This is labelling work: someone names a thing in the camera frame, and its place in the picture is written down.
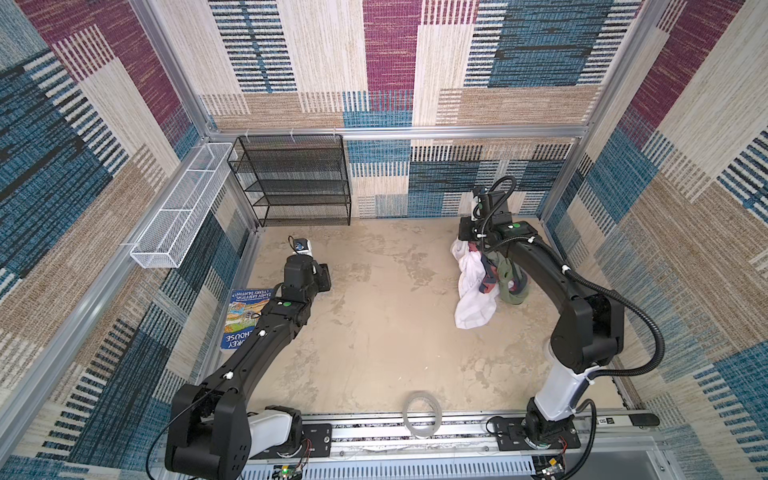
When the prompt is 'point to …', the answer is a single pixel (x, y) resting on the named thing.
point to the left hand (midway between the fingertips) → (317, 261)
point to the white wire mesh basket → (171, 233)
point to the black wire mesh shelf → (295, 179)
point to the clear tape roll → (438, 409)
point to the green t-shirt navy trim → (514, 282)
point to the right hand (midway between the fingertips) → (465, 227)
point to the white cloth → (476, 309)
